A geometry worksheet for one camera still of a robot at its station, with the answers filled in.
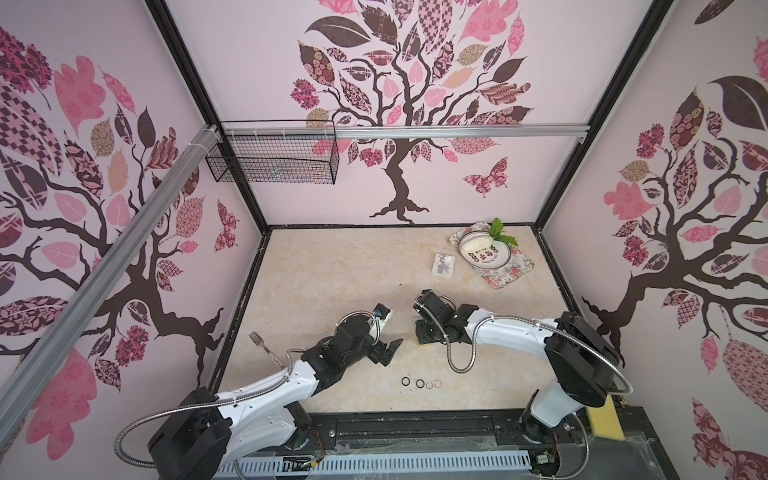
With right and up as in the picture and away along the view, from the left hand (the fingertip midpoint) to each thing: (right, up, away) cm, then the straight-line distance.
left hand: (388, 336), depth 82 cm
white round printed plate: (+40, +23, +28) cm, 54 cm away
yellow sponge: (+55, -20, -8) cm, 59 cm away
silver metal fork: (-40, -4, +8) cm, 41 cm away
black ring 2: (+8, -13, -1) cm, 15 cm away
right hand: (+10, 0, +7) cm, 12 cm away
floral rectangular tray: (+48, +19, +25) cm, 57 cm away
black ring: (+6, -13, 0) cm, 14 cm away
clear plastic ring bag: (+19, +19, +22) cm, 35 cm away
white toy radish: (+33, +28, +28) cm, 52 cm away
